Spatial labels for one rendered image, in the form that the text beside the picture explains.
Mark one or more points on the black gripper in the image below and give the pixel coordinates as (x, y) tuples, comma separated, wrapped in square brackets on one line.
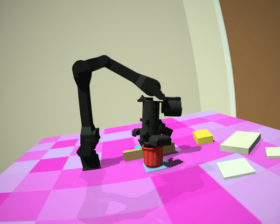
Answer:
[(149, 133)]

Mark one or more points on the yellow rectangular block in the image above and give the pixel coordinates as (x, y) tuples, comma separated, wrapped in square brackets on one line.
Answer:
[(202, 137)]

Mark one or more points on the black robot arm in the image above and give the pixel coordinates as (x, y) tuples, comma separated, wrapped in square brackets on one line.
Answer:
[(89, 136)]

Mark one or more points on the dark red translucent cup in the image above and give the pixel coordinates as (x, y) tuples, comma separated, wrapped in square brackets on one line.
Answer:
[(153, 157)]

